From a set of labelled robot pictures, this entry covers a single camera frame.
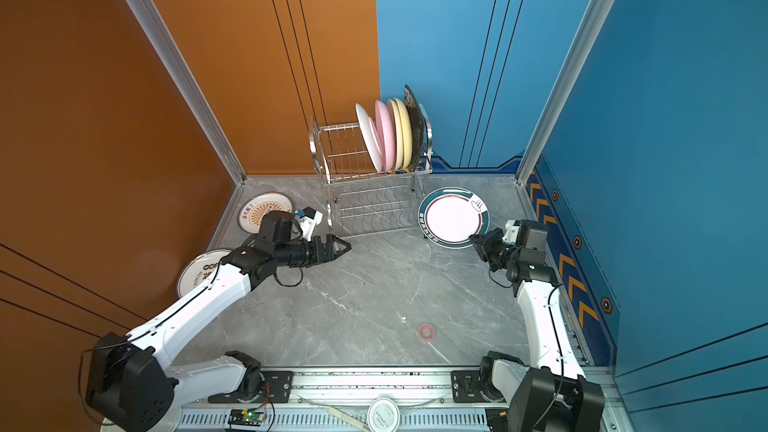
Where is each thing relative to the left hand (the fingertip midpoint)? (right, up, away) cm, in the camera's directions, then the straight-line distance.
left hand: (342, 247), depth 78 cm
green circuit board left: (-21, -40, -8) cm, 46 cm away
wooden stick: (+5, -40, -9) cm, 41 cm away
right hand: (+33, +3, +2) cm, 34 cm away
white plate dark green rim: (+30, +8, +7) cm, 32 cm away
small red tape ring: (+23, -24, +4) cm, 34 cm away
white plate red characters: (-48, -10, +16) cm, 52 cm away
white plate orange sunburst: (-39, +7, +30) cm, 50 cm away
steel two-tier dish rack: (+2, +12, +30) cm, 32 cm away
